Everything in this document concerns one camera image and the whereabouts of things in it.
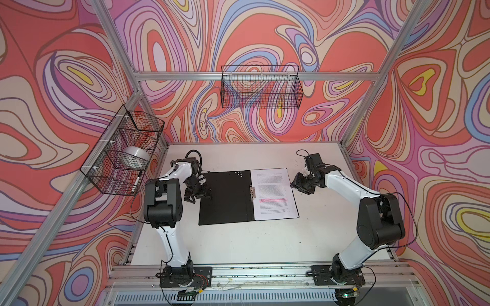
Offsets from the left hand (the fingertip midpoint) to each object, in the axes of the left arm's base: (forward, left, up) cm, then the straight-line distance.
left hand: (205, 198), depth 94 cm
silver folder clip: (+4, -24, 0) cm, 24 cm away
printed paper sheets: (+2, -35, -1) cm, 35 cm away
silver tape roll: (+5, +22, +29) cm, 37 cm away
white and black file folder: (0, -12, -3) cm, 13 cm away
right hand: (+2, -45, +5) cm, 45 cm away
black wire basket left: (0, +26, +31) cm, 41 cm away
